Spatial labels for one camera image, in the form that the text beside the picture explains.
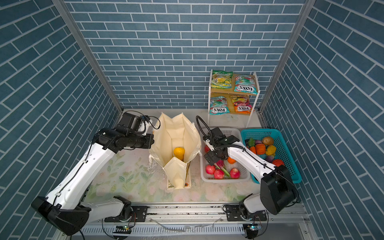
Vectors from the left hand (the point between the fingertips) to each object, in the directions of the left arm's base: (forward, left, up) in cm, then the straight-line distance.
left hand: (155, 141), depth 73 cm
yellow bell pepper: (+5, -68, -20) cm, 71 cm away
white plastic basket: (-11, -47, -18) cm, 51 cm away
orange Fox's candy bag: (+32, -51, -5) cm, 61 cm away
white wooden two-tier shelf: (+29, -42, +6) cm, 52 cm away
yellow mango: (+4, -10, -19) cm, 22 cm away
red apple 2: (-7, -28, -18) cm, 35 cm away
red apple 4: (-10, -42, -19) cm, 47 cm away
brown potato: (+11, -67, -17) cm, 70 cm away
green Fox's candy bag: (+30, -35, -4) cm, 47 cm away
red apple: (-2, -26, -6) cm, 27 cm away
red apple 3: (-10, -33, -17) cm, 38 cm away
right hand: (+1, -31, -14) cm, 34 cm away
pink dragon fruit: (-4, -34, -18) cm, 39 cm away
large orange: (-15, -34, +9) cm, 38 cm away
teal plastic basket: (+15, -59, -18) cm, 63 cm away
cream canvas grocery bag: (+13, -6, -23) cm, 27 cm away
